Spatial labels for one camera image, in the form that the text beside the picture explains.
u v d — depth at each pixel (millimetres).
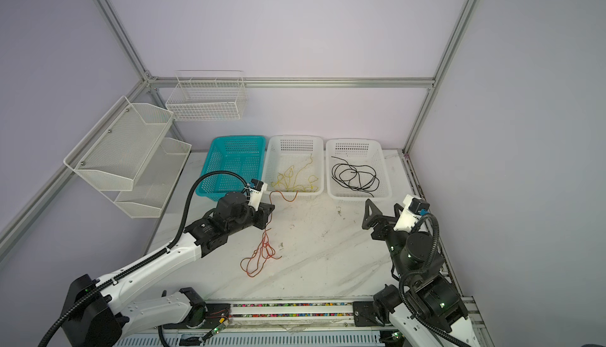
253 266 834
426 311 430
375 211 562
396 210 637
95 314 379
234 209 586
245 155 1194
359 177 1077
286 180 1055
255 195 689
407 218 522
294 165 1110
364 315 732
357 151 1147
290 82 929
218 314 733
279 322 732
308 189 1043
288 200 758
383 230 540
